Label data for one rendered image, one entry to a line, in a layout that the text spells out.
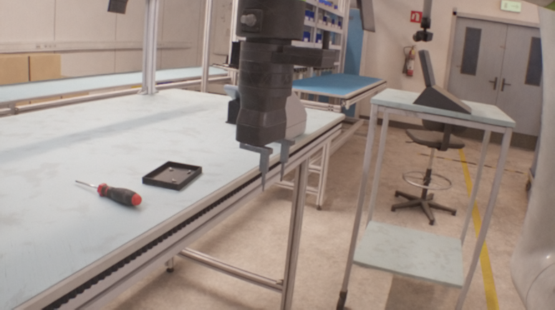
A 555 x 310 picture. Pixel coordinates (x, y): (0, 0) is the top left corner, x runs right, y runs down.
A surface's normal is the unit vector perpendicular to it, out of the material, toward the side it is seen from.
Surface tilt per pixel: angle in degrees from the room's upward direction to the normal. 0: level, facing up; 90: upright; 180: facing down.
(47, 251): 0
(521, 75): 90
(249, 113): 70
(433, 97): 90
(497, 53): 90
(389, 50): 90
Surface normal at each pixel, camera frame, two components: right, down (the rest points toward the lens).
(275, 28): 0.19, 0.26
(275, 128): 0.86, 0.19
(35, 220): 0.08, -0.97
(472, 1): -0.40, 0.19
